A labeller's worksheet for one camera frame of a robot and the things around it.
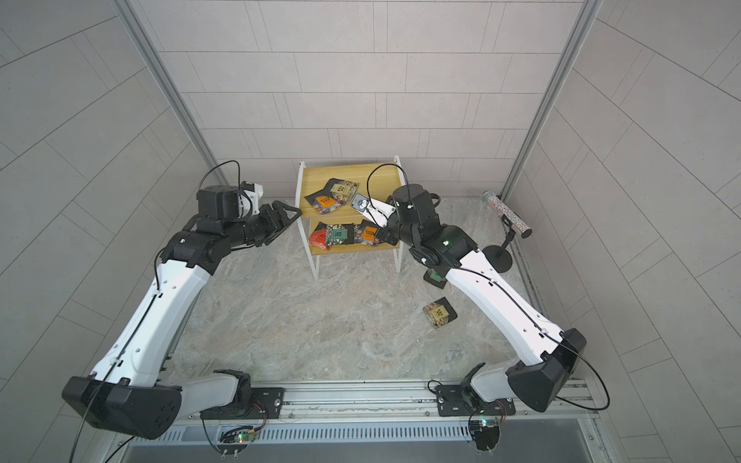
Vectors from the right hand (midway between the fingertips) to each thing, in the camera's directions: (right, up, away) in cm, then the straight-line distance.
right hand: (377, 205), depth 69 cm
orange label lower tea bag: (-4, -8, +17) cm, 20 cm away
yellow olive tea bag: (+19, -32, +17) cm, 41 cm away
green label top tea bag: (+18, -22, +25) cm, 38 cm away
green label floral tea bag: (-13, -8, +16) cm, 22 cm away
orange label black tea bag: (-13, +1, +3) cm, 14 cm away
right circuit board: (+26, -55, -1) cm, 60 cm away
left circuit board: (-33, -54, -4) cm, 63 cm away
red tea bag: (-18, -9, +16) cm, 25 cm away
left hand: (-19, -2, +1) cm, 19 cm away
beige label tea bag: (-9, +4, +6) cm, 12 cm away
